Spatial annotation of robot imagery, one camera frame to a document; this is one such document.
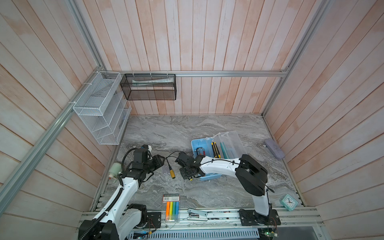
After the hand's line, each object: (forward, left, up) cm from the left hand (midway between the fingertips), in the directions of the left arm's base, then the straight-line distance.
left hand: (163, 162), depth 83 cm
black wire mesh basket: (+51, +14, +15) cm, 55 cm away
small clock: (-19, -68, -8) cm, 71 cm away
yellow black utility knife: (+7, -31, -2) cm, 32 cm away
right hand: (-2, -12, -10) cm, 16 cm away
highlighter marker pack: (-19, -6, -8) cm, 22 cm away
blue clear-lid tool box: (+16, -24, -9) cm, 30 cm away
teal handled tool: (+5, -36, +1) cm, 36 cm away
